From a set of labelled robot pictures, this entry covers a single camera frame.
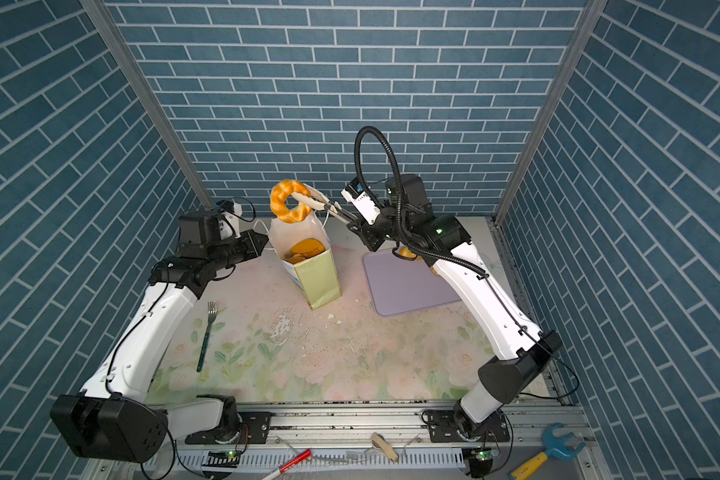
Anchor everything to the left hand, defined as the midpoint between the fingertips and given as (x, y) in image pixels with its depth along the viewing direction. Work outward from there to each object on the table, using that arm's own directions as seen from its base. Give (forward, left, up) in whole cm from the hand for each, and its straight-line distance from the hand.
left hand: (269, 236), depth 76 cm
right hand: (-2, -21, +9) cm, 23 cm away
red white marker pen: (-46, -8, -28) cm, 54 cm away
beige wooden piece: (-43, -30, -27) cm, 59 cm away
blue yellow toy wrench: (-44, -70, -26) cm, 87 cm away
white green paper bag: (-6, -11, -9) cm, 15 cm away
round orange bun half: (+11, -5, -18) cm, 22 cm away
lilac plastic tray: (+6, -38, -34) cm, 51 cm away
